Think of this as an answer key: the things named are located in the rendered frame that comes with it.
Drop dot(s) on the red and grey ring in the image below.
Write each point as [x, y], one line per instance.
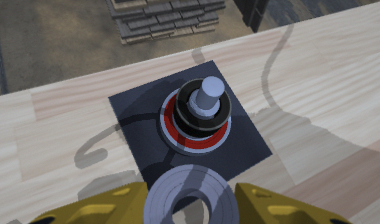
[182, 142]

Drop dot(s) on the black ring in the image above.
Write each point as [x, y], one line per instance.
[192, 125]

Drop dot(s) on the grey steel bearing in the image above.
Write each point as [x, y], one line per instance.
[190, 180]

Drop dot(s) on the black square base plate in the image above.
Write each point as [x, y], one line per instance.
[138, 113]

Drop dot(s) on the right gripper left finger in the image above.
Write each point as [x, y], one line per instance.
[122, 205]

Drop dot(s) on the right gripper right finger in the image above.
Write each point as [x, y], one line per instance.
[257, 205]

